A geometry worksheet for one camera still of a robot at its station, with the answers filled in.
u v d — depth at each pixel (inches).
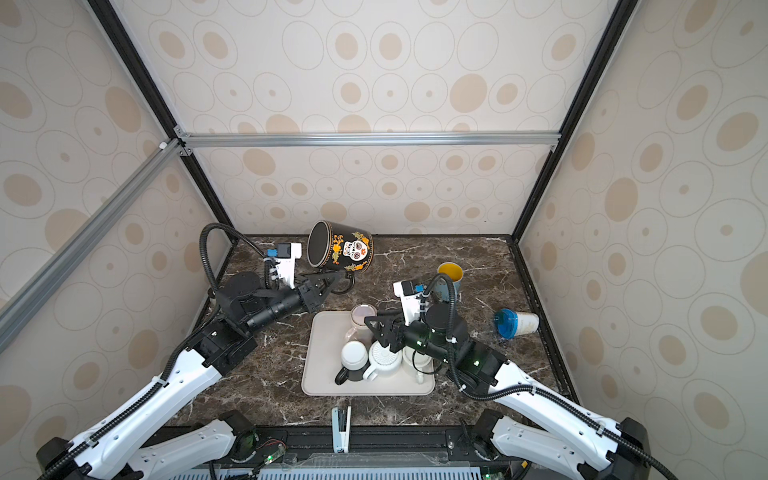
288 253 22.6
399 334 22.6
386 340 23.5
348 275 26.0
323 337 36.3
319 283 25.1
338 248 23.2
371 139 35.0
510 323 34.4
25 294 20.8
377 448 29.3
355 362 30.7
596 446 16.0
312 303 22.3
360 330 32.8
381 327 23.3
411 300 23.3
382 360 31.4
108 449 15.4
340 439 28.7
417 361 31.3
